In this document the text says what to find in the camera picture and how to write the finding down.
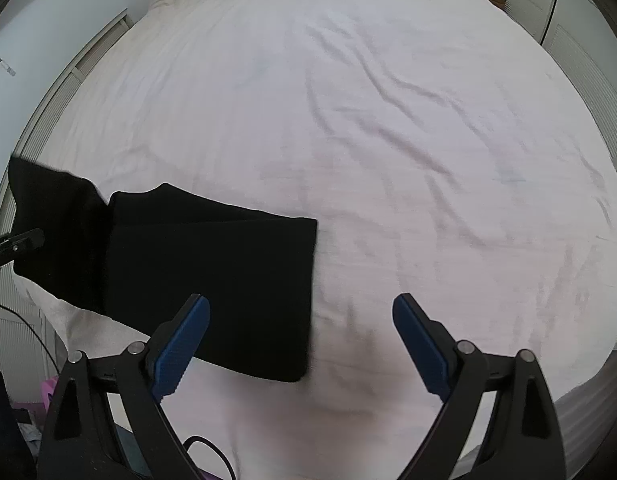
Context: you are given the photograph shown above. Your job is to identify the black pants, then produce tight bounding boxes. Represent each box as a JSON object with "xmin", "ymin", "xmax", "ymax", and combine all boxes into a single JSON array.
[{"xmin": 8, "ymin": 157, "xmax": 318, "ymax": 382}]

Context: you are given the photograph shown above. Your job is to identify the pink plastic stool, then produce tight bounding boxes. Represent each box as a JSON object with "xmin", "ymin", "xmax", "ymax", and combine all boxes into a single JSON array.
[{"xmin": 11, "ymin": 376, "xmax": 59, "ymax": 412}]

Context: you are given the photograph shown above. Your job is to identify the white bed sheet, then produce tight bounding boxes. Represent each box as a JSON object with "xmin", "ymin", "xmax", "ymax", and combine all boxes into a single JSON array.
[{"xmin": 40, "ymin": 0, "xmax": 617, "ymax": 479}]

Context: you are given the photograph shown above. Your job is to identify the white wardrobe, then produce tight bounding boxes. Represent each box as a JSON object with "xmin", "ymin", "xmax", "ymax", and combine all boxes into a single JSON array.
[{"xmin": 505, "ymin": 0, "xmax": 617, "ymax": 169}]

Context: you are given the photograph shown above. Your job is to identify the black cable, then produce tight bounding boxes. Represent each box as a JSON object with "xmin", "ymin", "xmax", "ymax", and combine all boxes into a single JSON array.
[{"xmin": 0, "ymin": 299, "xmax": 237, "ymax": 480}]

